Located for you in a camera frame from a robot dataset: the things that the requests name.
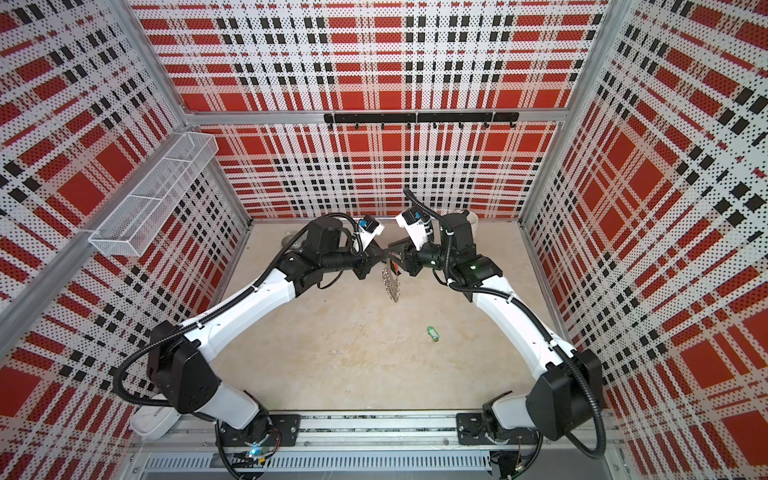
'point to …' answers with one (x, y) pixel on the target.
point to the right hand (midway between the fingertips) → (393, 249)
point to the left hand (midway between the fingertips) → (388, 252)
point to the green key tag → (432, 332)
